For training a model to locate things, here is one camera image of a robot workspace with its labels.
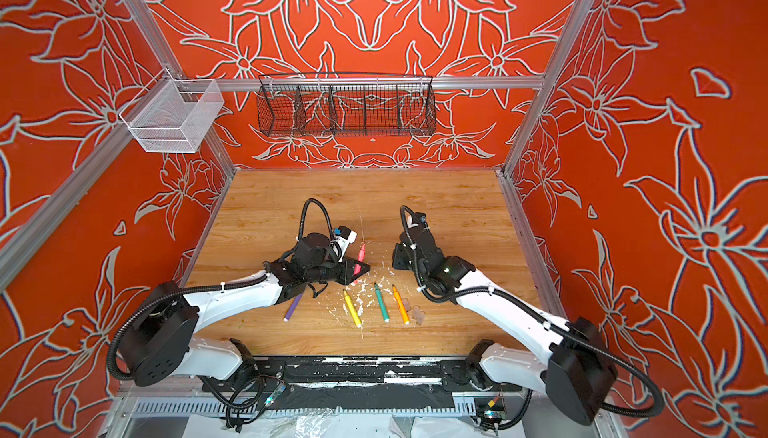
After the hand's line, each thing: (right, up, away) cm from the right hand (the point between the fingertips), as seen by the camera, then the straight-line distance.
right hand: (391, 247), depth 80 cm
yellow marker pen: (-11, -18, +3) cm, 22 cm away
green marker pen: (-2, -19, +3) cm, 19 cm away
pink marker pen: (-8, -3, -1) cm, 9 cm away
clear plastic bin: (-69, +40, +12) cm, 80 cm away
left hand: (-6, -5, 0) cm, 8 cm away
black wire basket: (-16, +46, +20) cm, 52 cm away
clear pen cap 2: (+8, -20, +2) cm, 21 cm away
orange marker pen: (+3, -17, +3) cm, 18 cm away
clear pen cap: (+5, -17, +4) cm, 18 cm away
